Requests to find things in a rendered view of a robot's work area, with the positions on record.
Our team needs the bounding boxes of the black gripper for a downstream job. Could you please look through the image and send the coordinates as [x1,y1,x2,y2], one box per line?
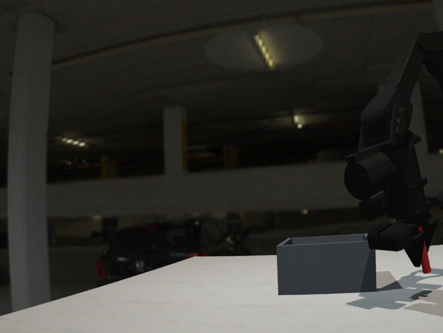
[367,174,443,267]

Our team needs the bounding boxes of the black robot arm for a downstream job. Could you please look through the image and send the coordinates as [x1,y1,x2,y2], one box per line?
[344,31,443,222]

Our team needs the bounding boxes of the red peg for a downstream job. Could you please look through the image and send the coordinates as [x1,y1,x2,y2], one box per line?
[418,226,431,274]

